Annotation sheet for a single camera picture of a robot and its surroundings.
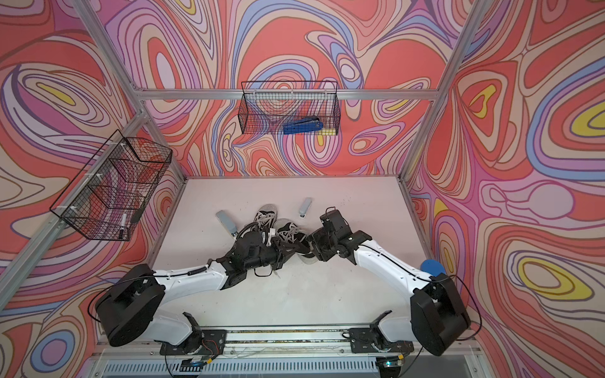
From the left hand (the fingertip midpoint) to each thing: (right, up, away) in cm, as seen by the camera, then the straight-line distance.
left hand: (303, 249), depth 77 cm
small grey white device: (+1, +14, +29) cm, 32 cm away
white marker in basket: (-57, +10, -4) cm, 58 cm away
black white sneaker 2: (-3, +3, +14) cm, 15 cm away
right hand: (+1, -1, +5) cm, 6 cm away
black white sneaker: (-16, +8, +21) cm, 28 cm away
